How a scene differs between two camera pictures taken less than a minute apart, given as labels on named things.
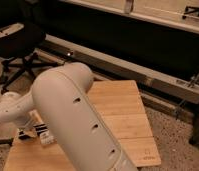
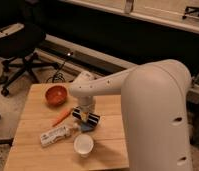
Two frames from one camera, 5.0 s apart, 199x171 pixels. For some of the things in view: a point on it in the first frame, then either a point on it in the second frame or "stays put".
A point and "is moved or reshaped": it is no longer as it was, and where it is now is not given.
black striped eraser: (32, 131) is moved or reshaped
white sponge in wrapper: (47, 139) stays put
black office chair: (17, 35) stays put
